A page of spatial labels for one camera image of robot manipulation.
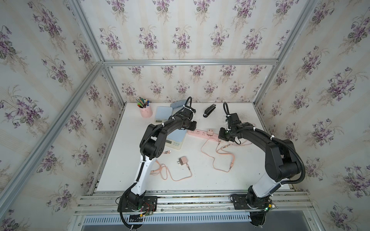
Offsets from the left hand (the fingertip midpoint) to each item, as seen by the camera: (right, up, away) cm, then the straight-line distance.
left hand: (194, 127), depth 104 cm
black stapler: (+12, +13, +7) cm, 19 cm away
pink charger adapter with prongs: (-8, -19, -17) cm, 27 cm away
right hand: (+18, -6, -10) cm, 21 cm away
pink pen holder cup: (-35, +11, +2) cm, 37 cm away
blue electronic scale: (-13, -8, -9) cm, 18 cm away
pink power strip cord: (+21, -7, -28) cm, 36 cm away
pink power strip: (+6, -4, -6) cm, 9 cm away
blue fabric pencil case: (-13, +19, +16) cm, 28 cm away
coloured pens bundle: (-39, +18, +2) cm, 43 cm away
